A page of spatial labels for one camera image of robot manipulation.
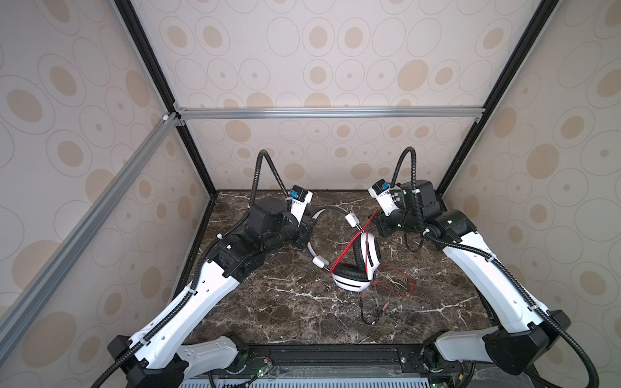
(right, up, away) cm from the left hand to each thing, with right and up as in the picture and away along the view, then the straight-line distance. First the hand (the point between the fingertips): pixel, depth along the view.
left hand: (322, 221), depth 63 cm
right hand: (+16, +1, +10) cm, 18 cm away
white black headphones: (+6, -13, -7) cm, 16 cm away
